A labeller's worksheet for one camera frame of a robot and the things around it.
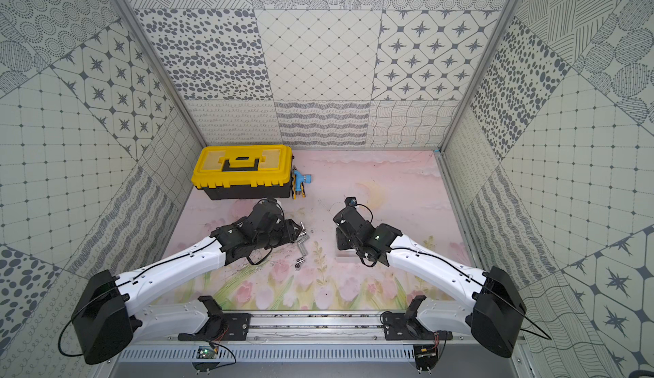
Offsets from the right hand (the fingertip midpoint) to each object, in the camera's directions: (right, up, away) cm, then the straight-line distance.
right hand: (346, 234), depth 81 cm
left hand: (-15, +3, -1) cm, 15 cm away
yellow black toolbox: (-37, +21, +11) cm, 44 cm away
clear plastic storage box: (+1, -10, +9) cm, 13 cm away
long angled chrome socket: (-16, -6, +10) cm, 20 cm away
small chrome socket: (-16, -11, +5) cm, 20 cm away
